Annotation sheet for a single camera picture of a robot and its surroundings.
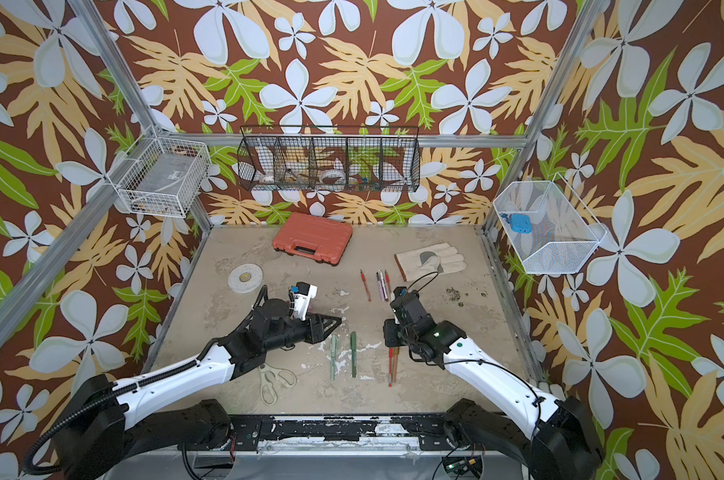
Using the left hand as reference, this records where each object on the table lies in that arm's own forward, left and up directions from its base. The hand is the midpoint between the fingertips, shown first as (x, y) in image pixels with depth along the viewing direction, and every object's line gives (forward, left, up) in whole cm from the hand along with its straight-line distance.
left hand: (337, 317), depth 76 cm
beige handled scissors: (-10, +20, -18) cm, 28 cm away
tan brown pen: (-6, -17, -17) cm, 25 cm away
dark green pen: (0, -4, -17) cm, 17 cm away
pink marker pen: (+24, -13, -17) cm, 32 cm away
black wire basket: (+51, +6, +13) cm, 53 cm away
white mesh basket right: (+21, -59, +10) cm, 63 cm away
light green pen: (-4, +2, -17) cm, 17 cm away
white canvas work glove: (+32, -35, -15) cm, 50 cm away
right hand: (0, -13, -7) cm, 14 cm away
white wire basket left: (+37, +53, +16) cm, 66 cm away
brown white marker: (+20, -14, -16) cm, 30 cm away
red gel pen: (+24, -7, -17) cm, 31 cm away
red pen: (+24, -16, -17) cm, 33 cm away
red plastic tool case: (+40, +9, -13) cm, 43 cm away
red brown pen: (-7, -15, -18) cm, 24 cm away
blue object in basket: (+26, -53, +9) cm, 59 cm away
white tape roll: (+24, +35, -18) cm, 46 cm away
